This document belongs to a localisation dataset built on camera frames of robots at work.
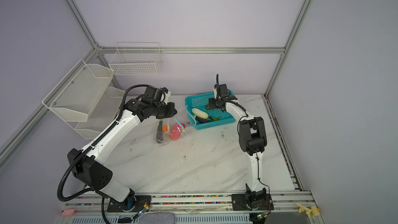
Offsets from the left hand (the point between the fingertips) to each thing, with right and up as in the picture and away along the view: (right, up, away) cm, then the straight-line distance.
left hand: (176, 112), depth 78 cm
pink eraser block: (-49, -46, -8) cm, 68 cm away
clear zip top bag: (-7, -11, +10) cm, 16 cm away
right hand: (+20, +7, +23) cm, 31 cm away
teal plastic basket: (+12, +7, +33) cm, 36 cm away
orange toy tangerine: (-11, -11, +19) cm, 25 cm away
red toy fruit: (-2, -12, +4) cm, 13 cm away
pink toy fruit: (+1, -7, 0) cm, 7 cm away
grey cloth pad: (-7, -47, -10) cm, 49 cm away
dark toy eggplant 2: (+12, -6, +23) cm, 27 cm away
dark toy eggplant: (-13, -15, +15) cm, 25 cm away
